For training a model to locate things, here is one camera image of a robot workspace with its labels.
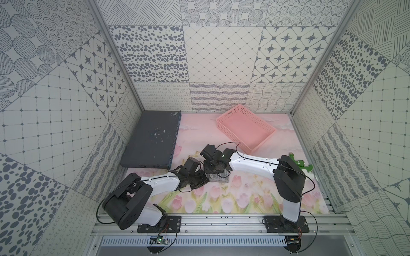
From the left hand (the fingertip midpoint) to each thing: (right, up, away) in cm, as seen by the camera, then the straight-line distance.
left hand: (209, 175), depth 87 cm
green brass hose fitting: (+54, +5, +6) cm, 55 cm away
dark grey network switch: (-37, +16, +14) cm, 43 cm away
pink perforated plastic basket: (+25, +25, +20) cm, 40 cm away
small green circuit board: (-23, -24, -17) cm, 37 cm away
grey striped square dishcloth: (+6, +4, -16) cm, 18 cm away
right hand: (-1, +3, -1) cm, 4 cm away
